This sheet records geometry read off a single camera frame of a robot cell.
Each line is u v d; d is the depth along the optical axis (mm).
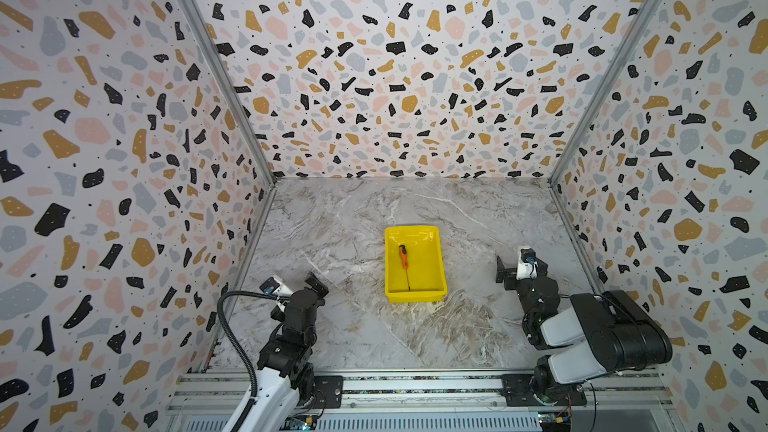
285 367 566
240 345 535
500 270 834
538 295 691
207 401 742
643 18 795
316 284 761
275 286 689
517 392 732
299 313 603
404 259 975
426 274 948
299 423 704
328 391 733
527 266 766
